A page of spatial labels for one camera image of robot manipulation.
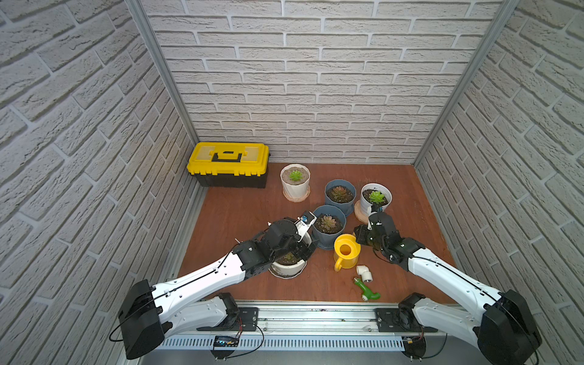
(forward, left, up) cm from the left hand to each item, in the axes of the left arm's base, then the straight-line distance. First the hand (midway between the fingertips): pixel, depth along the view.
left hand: (304, 223), depth 77 cm
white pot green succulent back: (+26, +3, -6) cm, 27 cm away
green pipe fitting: (-18, -23, -17) cm, 34 cm away
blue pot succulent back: (+19, -17, -8) cm, 27 cm away
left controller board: (-33, +26, -22) cm, 47 cm away
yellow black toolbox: (+31, +32, -3) cm, 45 cm away
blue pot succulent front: (+5, -10, -10) cm, 15 cm away
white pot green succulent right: (+18, -31, -7) cm, 37 cm away
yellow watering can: (-6, -15, -9) cm, 19 cm away
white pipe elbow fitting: (-11, -23, -16) cm, 30 cm away
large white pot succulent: (-13, +6, -6) cm, 15 cm away
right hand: (+2, -22, -8) cm, 23 cm away
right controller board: (-34, -35, -18) cm, 52 cm away
